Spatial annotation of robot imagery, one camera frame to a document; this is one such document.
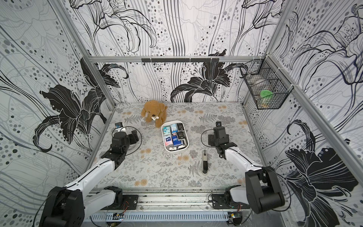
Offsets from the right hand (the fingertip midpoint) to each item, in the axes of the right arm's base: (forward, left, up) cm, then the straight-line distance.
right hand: (218, 134), depth 91 cm
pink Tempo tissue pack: (-4, +33, -1) cm, 33 cm away
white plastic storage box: (-9, +26, -2) cm, 27 cm away
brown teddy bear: (+13, +42, +10) cm, 45 cm away
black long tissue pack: (0, +25, 0) cm, 25 cm away
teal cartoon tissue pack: (+4, +35, -1) cm, 35 cm away
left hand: (-2, +54, +6) cm, 54 cm away
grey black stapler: (-21, +10, -4) cm, 23 cm away
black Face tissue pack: (+7, +25, +1) cm, 26 cm away
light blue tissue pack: (+6, +30, 0) cm, 30 cm away
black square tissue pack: (-3, +24, -3) cm, 24 cm away
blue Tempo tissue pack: (-5, +28, -2) cm, 28 cm away
